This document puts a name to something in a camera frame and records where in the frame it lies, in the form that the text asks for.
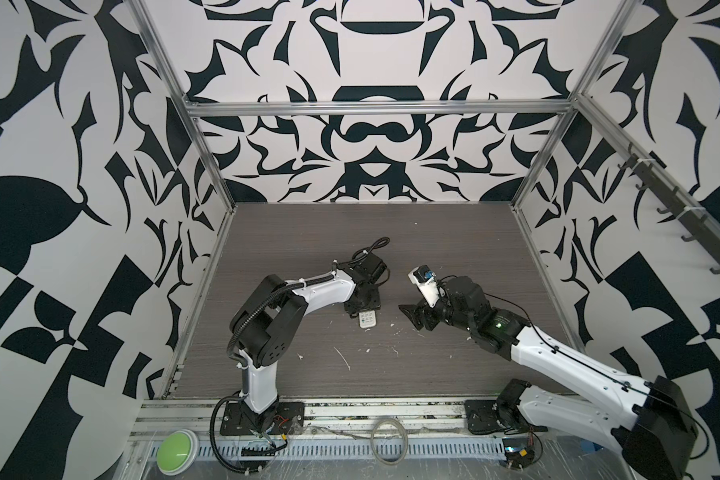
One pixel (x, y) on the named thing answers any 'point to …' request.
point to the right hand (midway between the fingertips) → (412, 295)
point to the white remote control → (367, 319)
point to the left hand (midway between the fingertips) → (375, 300)
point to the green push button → (177, 452)
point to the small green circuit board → (518, 452)
